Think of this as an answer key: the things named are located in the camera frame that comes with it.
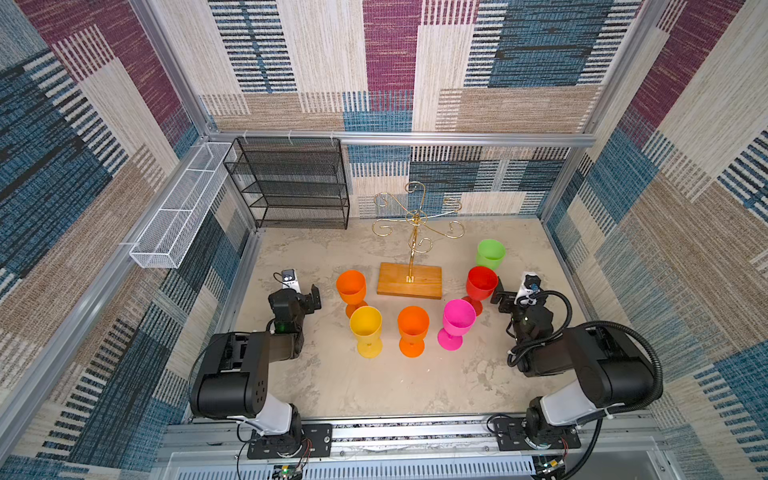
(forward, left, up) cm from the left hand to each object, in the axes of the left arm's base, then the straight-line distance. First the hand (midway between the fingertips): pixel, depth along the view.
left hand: (297, 283), depth 93 cm
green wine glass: (+9, -61, +2) cm, 62 cm away
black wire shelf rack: (+37, +6, +10) cm, 39 cm away
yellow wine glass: (-15, -22, +2) cm, 26 cm away
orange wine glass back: (-3, -17, +3) cm, 18 cm away
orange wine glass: (-15, -35, +2) cm, 38 cm away
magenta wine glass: (-15, -46, +6) cm, 49 cm away
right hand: (-3, -65, +3) cm, 65 cm away
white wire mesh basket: (+11, +39, +9) cm, 42 cm away
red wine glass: (-4, -54, +6) cm, 55 cm away
